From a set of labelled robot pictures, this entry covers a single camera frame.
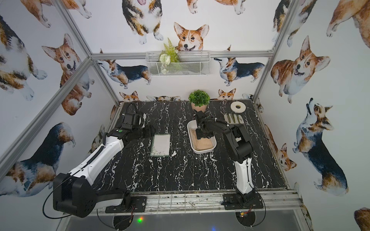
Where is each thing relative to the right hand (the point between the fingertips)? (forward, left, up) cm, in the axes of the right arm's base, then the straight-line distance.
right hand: (202, 134), depth 99 cm
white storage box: (+7, +7, +1) cm, 10 cm away
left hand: (-5, +28, +16) cm, 33 cm away
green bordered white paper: (-7, +28, -1) cm, 29 cm away
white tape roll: (+24, -32, -3) cm, 40 cm away
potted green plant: (+19, +1, +14) cm, 24 cm away
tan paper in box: (-6, -1, -1) cm, 6 cm away
